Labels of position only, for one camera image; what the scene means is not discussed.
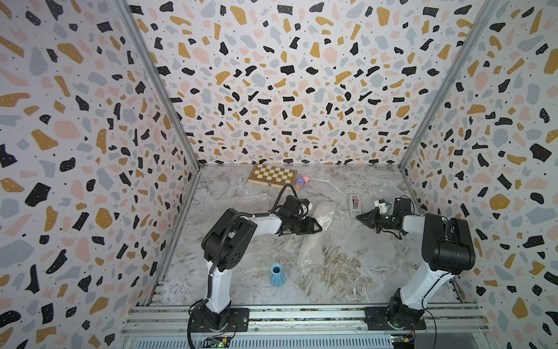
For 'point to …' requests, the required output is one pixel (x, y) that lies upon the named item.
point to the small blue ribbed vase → (277, 278)
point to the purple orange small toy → (299, 183)
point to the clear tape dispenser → (354, 204)
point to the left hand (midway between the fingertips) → (320, 229)
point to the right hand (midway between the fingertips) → (359, 217)
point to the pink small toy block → (306, 179)
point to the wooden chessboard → (272, 176)
